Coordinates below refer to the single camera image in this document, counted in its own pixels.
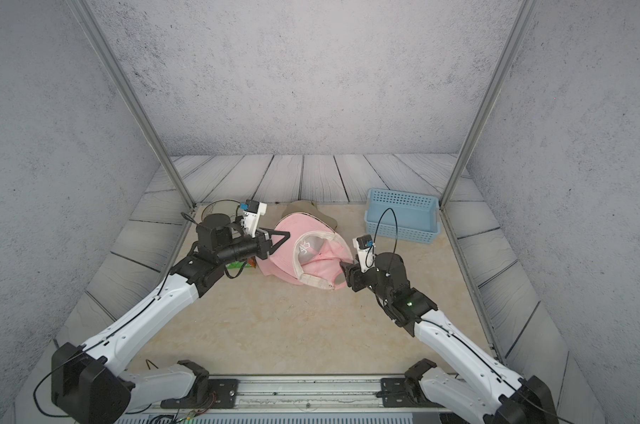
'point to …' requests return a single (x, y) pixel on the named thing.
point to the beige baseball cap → (308, 207)
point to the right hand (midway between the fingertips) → (350, 259)
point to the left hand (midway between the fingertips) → (291, 236)
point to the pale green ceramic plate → (221, 206)
